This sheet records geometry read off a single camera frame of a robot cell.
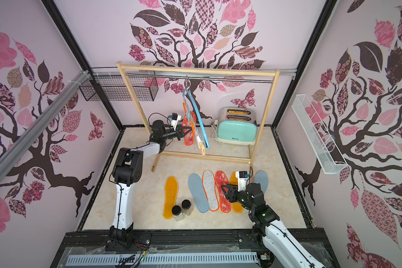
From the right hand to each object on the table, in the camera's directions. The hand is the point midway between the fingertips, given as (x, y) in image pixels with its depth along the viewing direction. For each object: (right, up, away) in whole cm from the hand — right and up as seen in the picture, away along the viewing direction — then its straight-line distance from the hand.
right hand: (223, 188), depth 81 cm
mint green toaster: (+11, +33, +20) cm, 40 cm away
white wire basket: (+46, +27, 0) cm, 53 cm away
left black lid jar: (-22, -8, -8) cm, 25 cm away
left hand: (-18, +31, +14) cm, 38 cm away
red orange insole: (0, +2, +12) cm, 12 cm away
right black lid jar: (-18, -7, -7) cm, 20 cm away
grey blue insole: (-14, -3, +9) cm, 17 cm away
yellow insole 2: (-28, -4, +9) cm, 30 cm away
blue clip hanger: (-19, +40, +6) cm, 45 cm away
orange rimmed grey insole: (-7, -2, +9) cm, 11 cm away
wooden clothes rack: (-33, +17, 0) cm, 37 cm away
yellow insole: (+7, -10, +2) cm, 12 cm away
